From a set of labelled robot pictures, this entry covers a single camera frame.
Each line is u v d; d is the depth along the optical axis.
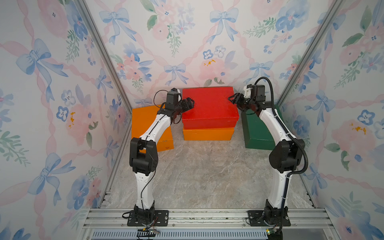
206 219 0.75
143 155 0.54
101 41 0.81
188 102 0.84
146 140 0.54
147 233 0.73
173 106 0.73
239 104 0.82
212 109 0.90
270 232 0.73
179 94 0.75
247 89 0.83
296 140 0.55
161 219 0.74
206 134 1.01
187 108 0.83
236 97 0.82
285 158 0.55
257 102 0.70
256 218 0.75
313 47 0.82
